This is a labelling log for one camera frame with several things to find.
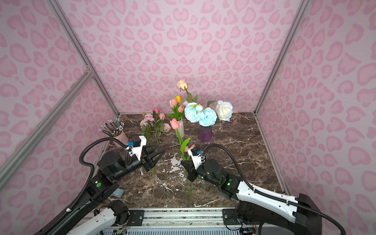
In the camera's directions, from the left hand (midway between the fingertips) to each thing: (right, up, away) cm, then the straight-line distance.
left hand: (161, 148), depth 63 cm
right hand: (+8, -8, +8) cm, 14 cm away
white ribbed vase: (+6, +8, +35) cm, 36 cm away
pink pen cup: (-39, +7, +33) cm, 52 cm away
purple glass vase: (+22, +4, +48) cm, 53 cm away
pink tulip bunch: (+5, +19, +19) cm, 27 cm away
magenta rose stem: (-12, +11, +45) cm, 48 cm away
